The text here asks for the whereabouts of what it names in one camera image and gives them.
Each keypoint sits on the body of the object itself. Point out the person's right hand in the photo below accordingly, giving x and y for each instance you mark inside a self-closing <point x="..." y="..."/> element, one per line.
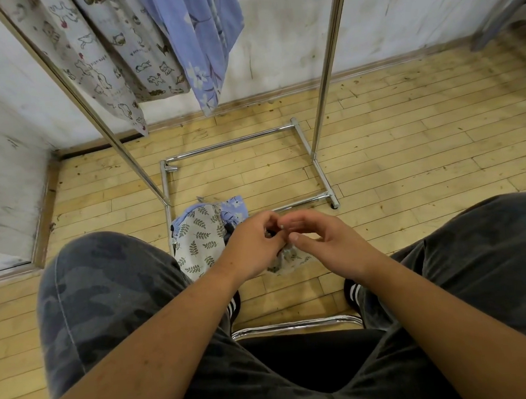
<point x="338" y="250"/>

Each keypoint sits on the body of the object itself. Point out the person's left hand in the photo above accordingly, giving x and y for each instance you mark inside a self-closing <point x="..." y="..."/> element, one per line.
<point x="248" y="252"/>

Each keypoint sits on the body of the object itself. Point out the blue floral bag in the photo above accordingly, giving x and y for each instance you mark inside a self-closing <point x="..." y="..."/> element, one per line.
<point x="237" y="205"/>

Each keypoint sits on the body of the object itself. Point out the person's left forearm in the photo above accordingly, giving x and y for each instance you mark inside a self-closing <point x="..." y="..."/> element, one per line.
<point x="134" y="354"/>

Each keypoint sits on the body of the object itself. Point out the grey metal furniture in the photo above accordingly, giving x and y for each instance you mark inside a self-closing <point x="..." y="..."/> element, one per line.
<point x="499" y="14"/>

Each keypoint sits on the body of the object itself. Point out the black baseboard strip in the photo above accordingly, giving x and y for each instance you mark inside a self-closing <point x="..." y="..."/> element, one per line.
<point x="102" y="145"/>

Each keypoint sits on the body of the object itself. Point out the chrome chair frame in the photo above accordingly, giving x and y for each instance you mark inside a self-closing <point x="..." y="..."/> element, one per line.
<point x="294" y="326"/>

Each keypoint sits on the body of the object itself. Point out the black striped shoe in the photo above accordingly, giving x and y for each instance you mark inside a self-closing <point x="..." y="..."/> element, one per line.
<point x="234" y="307"/>
<point x="354" y="294"/>

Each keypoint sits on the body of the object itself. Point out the chrome clothes rack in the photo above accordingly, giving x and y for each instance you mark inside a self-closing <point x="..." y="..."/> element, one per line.
<point x="324" y="44"/>

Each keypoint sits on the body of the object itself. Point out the black striped left shoe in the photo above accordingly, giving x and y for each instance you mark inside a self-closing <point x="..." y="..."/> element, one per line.
<point x="234" y="307"/>

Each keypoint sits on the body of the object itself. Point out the black striped right shoe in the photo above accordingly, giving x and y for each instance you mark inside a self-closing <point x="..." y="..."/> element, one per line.
<point x="354" y="294"/>

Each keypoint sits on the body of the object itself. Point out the black chair seat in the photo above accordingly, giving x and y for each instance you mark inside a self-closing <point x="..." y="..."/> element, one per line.
<point x="315" y="362"/>

